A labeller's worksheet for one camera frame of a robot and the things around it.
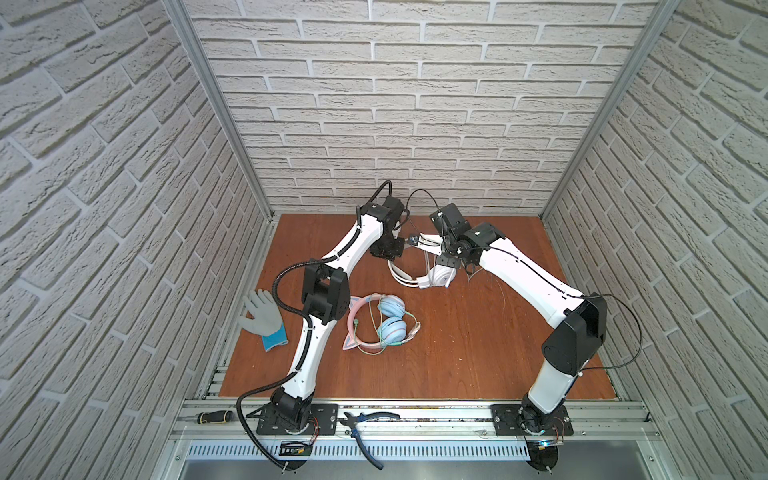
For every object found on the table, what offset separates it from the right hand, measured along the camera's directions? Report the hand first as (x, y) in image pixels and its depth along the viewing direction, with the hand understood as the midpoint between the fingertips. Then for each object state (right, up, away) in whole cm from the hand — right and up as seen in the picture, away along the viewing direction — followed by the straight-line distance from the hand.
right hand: (448, 239), depth 83 cm
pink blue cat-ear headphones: (-16, -25, -1) cm, 30 cm away
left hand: (-15, -4, +12) cm, 20 cm away
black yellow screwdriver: (-59, -44, -11) cm, 74 cm away
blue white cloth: (-55, -25, +5) cm, 61 cm away
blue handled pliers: (-26, -46, -10) cm, 54 cm away
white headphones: (-2, -10, +1) cm, 11 cm away
